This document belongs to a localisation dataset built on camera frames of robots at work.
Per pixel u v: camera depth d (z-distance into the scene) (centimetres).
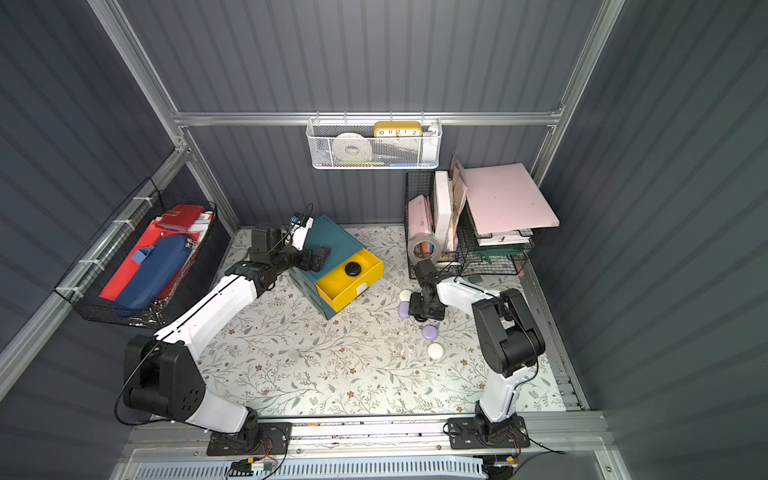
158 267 70
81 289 60
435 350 87
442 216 89
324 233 90
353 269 87
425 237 100
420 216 106
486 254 99
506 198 92
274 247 67
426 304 82
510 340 49
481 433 66
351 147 83
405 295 99
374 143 88
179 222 79
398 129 87
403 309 95
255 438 69
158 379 43
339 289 85
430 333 91
